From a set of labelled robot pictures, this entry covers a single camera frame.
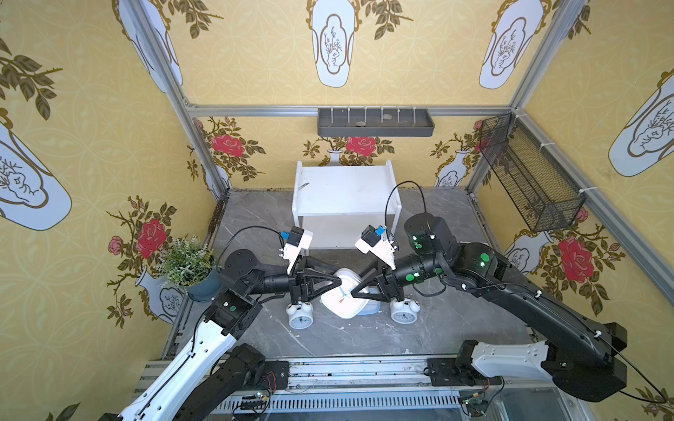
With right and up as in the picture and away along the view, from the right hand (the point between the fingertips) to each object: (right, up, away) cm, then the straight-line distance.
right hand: (356, 295), depth 55 cm
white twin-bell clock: (-15, -13, +23) cm, 30 cm away
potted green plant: (-48, +2, +22) cm, 53 cm away
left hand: (-3, +2, 0) cm, 4 cm away
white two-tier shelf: (-5, +20, +18) cm, 27 cm away
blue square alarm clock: (+7, -12, +28) cm, 31 cm away
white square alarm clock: (-4, -1, 0) cm, 4 cm away
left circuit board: (-27, -35, +17) cm, 47 cm away
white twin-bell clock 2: (+16, -12, +23) cm, 31 cm away
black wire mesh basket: (+60, +24, +28) cm, 71 cm away
